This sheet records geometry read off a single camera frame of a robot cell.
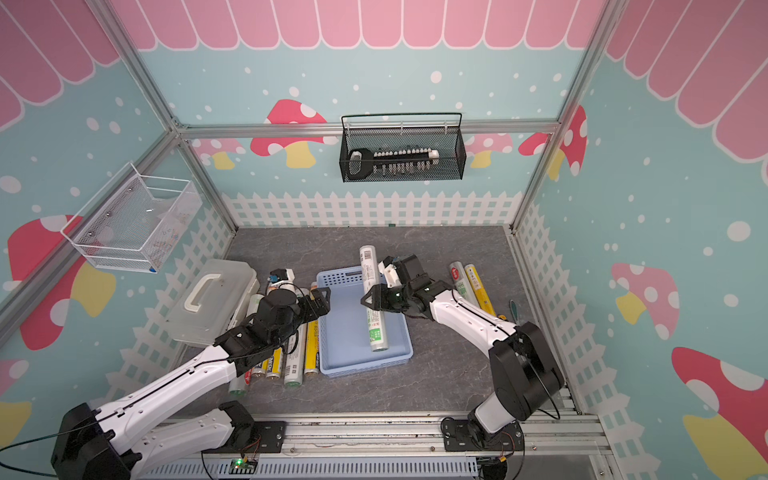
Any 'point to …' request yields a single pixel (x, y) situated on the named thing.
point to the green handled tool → (514, 311)
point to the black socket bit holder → (362, 162)
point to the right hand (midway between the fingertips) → (368, 301)
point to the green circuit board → (242, 466)
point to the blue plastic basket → (344, 331)
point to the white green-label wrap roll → (371, 277)
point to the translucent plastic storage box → (214, 303)
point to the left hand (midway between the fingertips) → (319, 299)
